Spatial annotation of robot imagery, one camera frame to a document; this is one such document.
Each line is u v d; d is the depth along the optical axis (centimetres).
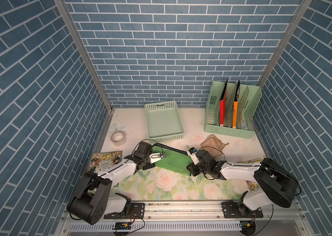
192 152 80
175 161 91
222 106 87
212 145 96
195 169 78
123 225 72
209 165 69
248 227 71
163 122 112
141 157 69
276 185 44
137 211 73
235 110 87
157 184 83
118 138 102
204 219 72
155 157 79
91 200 41
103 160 91
